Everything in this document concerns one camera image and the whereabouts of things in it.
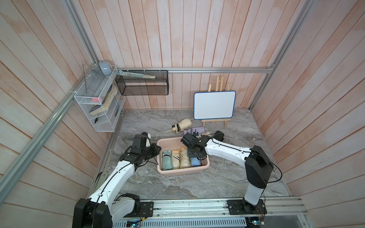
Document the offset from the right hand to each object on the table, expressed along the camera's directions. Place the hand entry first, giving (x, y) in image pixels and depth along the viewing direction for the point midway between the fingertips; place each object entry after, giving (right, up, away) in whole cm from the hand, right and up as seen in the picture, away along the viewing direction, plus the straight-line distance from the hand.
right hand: (192, 152), depth 88 cm
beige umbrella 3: (-5, -4, -4) cm, 8 cm away
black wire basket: (-43, +48, +18) cm, 67 cm away
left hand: (-19, +3, -6) cm, 20 cm away
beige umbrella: (-6, +17, +16) cm, 24 cm away
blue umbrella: (+1, -4, -9) cm, 10 cm away
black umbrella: (+21, +9, +13) cm, 26 cm away
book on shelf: (-50, +34, -7) cm, 61 cm away
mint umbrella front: (-16, -5, -3) cm, 17 cm away
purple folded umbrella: (+8, +13, +15) cm, 22 cm away
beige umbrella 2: (-10, -4, 0) cm, 11 cm away
